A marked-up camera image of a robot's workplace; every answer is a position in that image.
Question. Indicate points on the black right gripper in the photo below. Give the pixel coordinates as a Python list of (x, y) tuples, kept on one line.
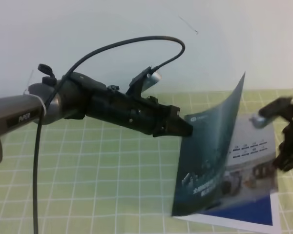
[(284, 162)]

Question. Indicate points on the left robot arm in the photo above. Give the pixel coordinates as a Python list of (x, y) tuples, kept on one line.
[(80, 96)]

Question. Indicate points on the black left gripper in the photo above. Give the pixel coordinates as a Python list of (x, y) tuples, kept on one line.
[(144, 115)]

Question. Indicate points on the green checked tablecloth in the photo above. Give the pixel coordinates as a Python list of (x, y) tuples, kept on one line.
[(94, 178)]

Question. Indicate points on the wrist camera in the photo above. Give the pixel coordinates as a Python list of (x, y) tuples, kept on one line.
[(143, 81), (281, 107)]

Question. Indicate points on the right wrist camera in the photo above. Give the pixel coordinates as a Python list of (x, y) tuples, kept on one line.
[(281, 107)]

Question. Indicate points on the robot catalogue book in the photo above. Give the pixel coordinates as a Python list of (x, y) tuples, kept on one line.
[(225, 175)]

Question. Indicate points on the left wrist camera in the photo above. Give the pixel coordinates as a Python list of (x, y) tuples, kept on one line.
[(143, 81)]

